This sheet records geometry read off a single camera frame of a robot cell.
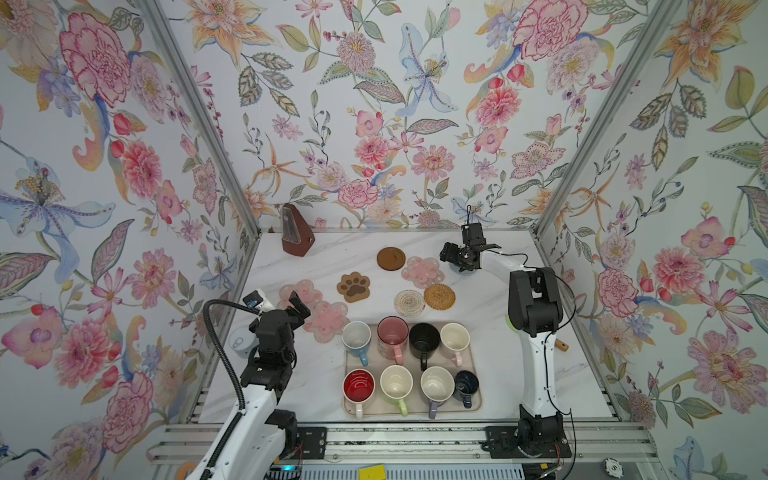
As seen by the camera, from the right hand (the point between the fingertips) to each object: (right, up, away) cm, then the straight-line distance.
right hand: (449, 254), depth 111 cm
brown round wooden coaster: (-21, -1, +2) cm, 21 cm away
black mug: (-12, -26, -23) cm, 37 cm away
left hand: (-50, -13, -29) cm, 59 cm away
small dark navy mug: (-2, -36, -29) cm, 46 cm away
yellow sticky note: (-26, -51, -41) cm, 71 cm away
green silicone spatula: (+29, -28, -21) cm, 45 cm away
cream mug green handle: (-21, -35, -31) cm, 51 cm away
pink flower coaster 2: (-51, -13, -7) cm, 53 cm away
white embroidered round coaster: (-16, -17, -10) cm, 25 cm away
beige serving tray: (-15, -31, -30) cm, 46 cm away
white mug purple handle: (-10, -36, -28) cm, 47 cm away
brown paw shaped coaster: (-34, -12, -6) cm, 37 cm away
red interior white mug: (-31, -36, -30) cm, 56 cm away
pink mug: (-22, -24, -24) cm, 40 cm away
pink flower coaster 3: (-42, -21, -15) cm, 50 cm away
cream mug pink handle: (-4, -24, -26) cm, 35 cm away
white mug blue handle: (-32, -25, -22) cm, 46 cm away
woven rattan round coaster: (-5, -14, -9) cm, 18 cm away
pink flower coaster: (-10, -6, -1) cm, 12 cm away
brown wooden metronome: (-55, +7, -3) cm, 56 cm away
